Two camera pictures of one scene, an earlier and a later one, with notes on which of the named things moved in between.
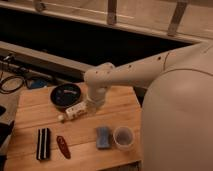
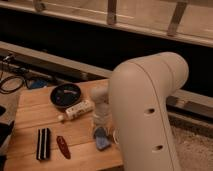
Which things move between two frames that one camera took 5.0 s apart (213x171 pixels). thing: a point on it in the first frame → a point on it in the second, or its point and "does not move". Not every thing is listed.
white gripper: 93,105 → 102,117
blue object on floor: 38,83 does not move
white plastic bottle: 74,112 does not move
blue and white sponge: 103,137 does not move
